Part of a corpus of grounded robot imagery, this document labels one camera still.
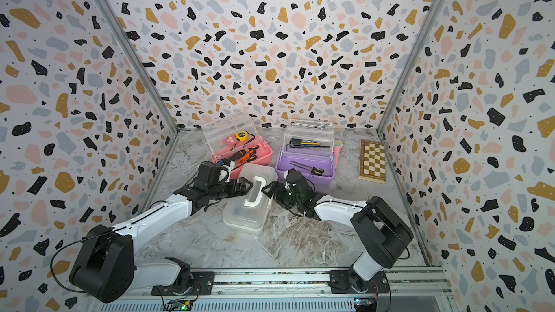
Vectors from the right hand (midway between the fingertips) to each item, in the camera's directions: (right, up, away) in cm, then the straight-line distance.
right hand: (266, 194), depth 84 cm
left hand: (-7, +3, +1) cm, 8 cm away
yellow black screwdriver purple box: (+20, +8, +19) cm, 28 cm away
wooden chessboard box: (+49, +11, +21) cm, 55 cm away
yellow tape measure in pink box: (-14, +24, +22) cm, 36 cm away
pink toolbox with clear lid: (-27, +27, +22) cm, 44 cm away
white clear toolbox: (-7, -6, -3) cm, 10 cm away
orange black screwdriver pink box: (-15, +15, +22) cm, 31 cm away
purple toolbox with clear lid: (+18, +19, +20) cm, 33 cm away
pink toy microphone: (+33, +19, +25) cm, 46 cm away
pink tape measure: (-19, +22, +21) cm, 36 cm away
